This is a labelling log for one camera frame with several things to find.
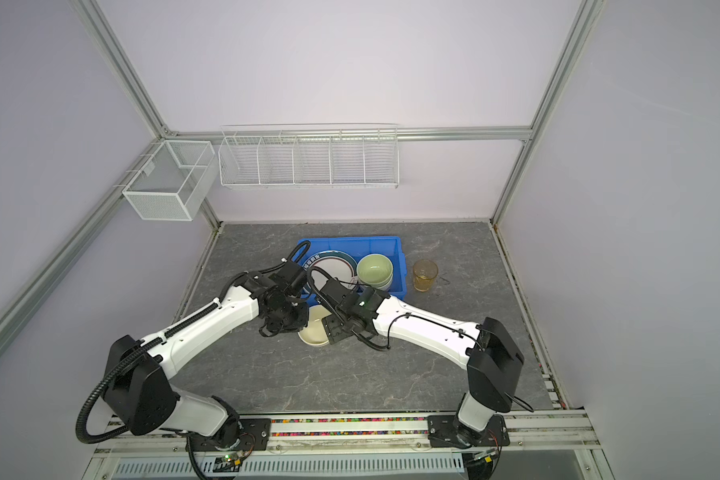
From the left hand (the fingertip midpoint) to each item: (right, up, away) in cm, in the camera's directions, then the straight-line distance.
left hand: (302, 330), depth 80 cm
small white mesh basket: (-47, +44, +19) cm, 68 cm away
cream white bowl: (+21, +11, +12) cm, 27 cm away
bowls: (+3, -2, +3) cm, 5 cm away
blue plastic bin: (+26, +23, +30) cm, 46 cm away
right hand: (+10, +1, 0) cm, 10 cm away
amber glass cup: (+37, +14, +25) cm, 47 cm away
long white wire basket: (-2, +54, +19) cm, 57 cm away
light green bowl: (+20, +15, +16) cm, 30 cm away
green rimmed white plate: (+7, +17, +23) cm, 30 cm away
